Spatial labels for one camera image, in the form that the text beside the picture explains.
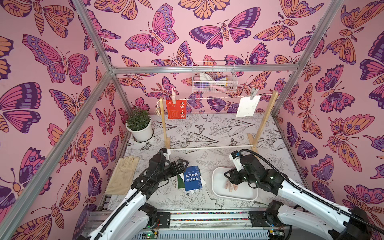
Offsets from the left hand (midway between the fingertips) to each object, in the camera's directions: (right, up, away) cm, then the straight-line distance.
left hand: (184, 163), depth 78 cm
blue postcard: (+4, -11, +7) cm, 14 cm away
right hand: (+23, -4, 0) cm, 24 cm away
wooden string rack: (+48, +11, +27) cm, 57 cm away
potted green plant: (-29, +21, +16) cm, 39 cm away
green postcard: (-3, -12, +8) cm, 15 cm away
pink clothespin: (+28, -14, +5) cm, 32 cm away
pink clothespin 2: (+24, -12, +4) cm, 27 cm away
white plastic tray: (+33, -17, +5) cm, 38 cm away
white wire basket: (+18, +51, +17) cm, 57 cm away
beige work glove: (-37, -11, +9) cm, 40 cm away
